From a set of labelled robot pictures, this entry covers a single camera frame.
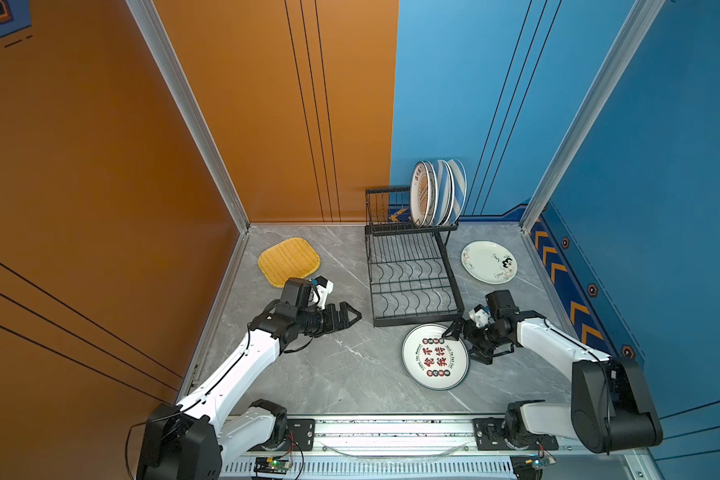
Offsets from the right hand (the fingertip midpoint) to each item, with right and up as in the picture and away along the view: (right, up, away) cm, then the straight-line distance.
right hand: (452, 344), depth 86 cm
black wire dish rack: (-9, +18, +17) cm, 26 cm away
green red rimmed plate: (-2, +44, -1) cm, 44 cm away
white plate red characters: (-6, -5, -1) cm, 8 cm away
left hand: (-29, +9, -6) cm, 31 cm away
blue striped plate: (-4, +51, +2) cm, 51 cm away
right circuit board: (+14, -24, -16) cm, 32 cm away
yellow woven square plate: (-53, +24, +23) cm, 63 cm away
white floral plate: (+20, +23, +23) cm, 38 cm away
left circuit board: (-47, -24, -15) cm, 55 cm away
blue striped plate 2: (+2, +44, -2) cm, 45 cm away
